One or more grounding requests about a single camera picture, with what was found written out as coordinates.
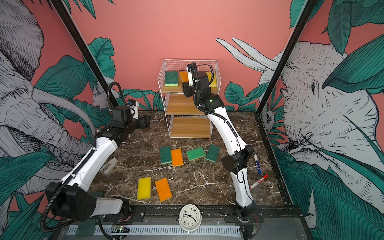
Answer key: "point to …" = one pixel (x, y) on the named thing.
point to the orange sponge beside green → (177, 157)
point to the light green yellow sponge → (195, 153)
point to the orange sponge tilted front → (163, 189)
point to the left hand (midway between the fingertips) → (144, 114)
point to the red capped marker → (258, 182)
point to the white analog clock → (190, 218)
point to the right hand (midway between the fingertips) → (186, 78)
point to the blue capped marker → (257, 164)
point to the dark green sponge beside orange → (165, 154)
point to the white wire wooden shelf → (184, 119)
